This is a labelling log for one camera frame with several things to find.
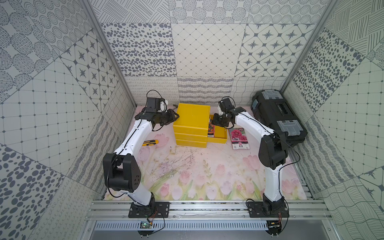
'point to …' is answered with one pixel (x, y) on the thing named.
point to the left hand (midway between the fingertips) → (176, 114)
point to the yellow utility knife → (150, 142)
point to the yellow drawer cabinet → (191, 127)
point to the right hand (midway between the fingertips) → (214, 124)
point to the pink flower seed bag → (238, 138)
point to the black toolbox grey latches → (273, 109)
